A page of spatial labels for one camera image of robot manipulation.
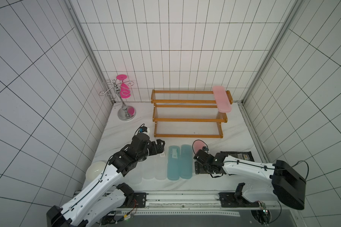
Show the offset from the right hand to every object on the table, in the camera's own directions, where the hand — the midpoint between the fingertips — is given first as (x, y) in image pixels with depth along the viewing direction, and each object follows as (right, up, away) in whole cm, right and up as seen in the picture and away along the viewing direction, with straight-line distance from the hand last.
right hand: (198, 169), depth 84 cm
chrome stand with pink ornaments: (-50, +51, +11) cm, 72 cm away
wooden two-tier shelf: (-10, +34, +20) cm, 41 cm away
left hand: (-25, +16, -8) cm, 31 cm away
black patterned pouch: (+31, +7, +4) cm, 32 cm away
